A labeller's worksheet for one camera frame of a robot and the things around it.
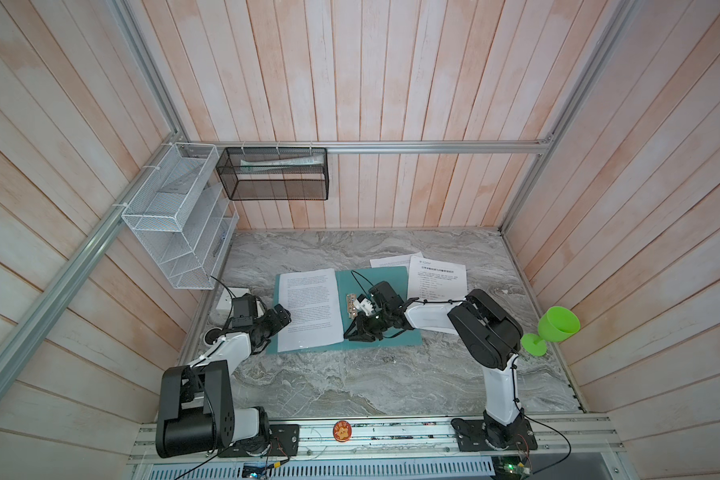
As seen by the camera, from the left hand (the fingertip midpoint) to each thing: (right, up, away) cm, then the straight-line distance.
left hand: (282, 324), depth 92 cm
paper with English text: (+7, +3, +6) cm, 10 cm away
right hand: (+20, -4, -1) cm, 21 cm away
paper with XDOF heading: (+50, +13, +13) cm, 54 cm away
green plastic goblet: (+75, +3, -16) cm, 77 cm away
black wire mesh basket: (-3, +49, +4) cm, 49 cm away
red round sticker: (+20, -23, -17) cm, 35 cm away
